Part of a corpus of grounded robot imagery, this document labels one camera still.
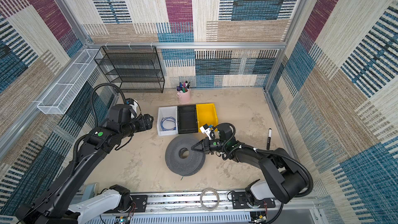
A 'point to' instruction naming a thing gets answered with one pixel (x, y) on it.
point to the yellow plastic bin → (206, 114)
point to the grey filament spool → (181, 160)
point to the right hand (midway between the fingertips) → (193, 150)
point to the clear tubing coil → (218, 199)
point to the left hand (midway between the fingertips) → (147, 116)
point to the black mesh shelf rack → (132, 68)
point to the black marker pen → (269, 142)
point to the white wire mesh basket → (60, 95)
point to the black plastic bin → (187, 118)
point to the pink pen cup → (183, 92)
